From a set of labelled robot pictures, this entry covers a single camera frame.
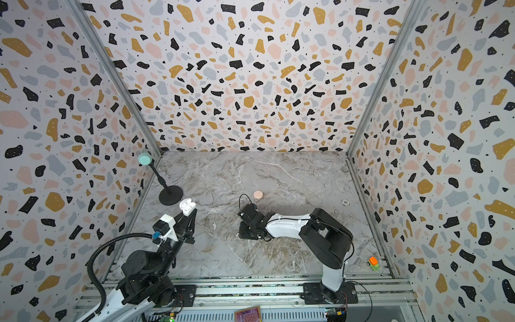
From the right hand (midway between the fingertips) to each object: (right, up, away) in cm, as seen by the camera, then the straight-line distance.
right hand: (240, 231), depth 88 cm
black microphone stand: (-37, +14, +12) cm, 41 cm away
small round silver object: (+51, +11, +14) cm, 54 cm away
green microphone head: (-32, +31, -16) cm, 47 cm away
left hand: (-11, +15, -24) cm, 30 cm away
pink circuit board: (+6, -23, -19) cm, 31 cm away
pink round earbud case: (+7, +14, +15) cm, 22 cm away
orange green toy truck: (+55, -11, -8) cm, 56 cm away
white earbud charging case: (-13, +15, -24) cm, 32 cm away
